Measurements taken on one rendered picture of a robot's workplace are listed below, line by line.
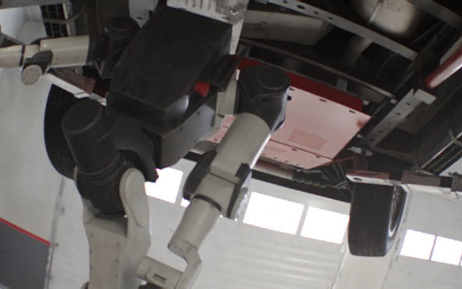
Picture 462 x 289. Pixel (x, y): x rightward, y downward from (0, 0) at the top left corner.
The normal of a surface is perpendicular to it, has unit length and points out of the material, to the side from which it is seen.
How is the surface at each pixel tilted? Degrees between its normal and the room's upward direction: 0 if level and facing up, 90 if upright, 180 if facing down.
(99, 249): 105
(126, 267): 90
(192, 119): 109
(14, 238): 90
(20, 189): 90
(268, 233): 90
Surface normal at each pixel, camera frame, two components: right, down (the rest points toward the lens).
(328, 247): 0.07, -0.22
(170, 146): 0.52, 0.69
